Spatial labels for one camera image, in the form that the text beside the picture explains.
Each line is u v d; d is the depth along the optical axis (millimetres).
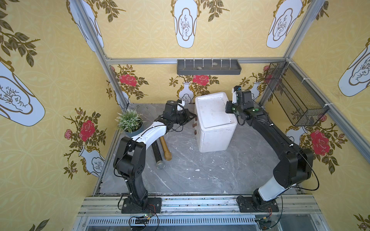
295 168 438
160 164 857
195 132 971
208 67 924
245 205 732
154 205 732
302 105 653
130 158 482
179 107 735
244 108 627
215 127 753
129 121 878
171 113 707
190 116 839
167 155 896
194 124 909
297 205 750
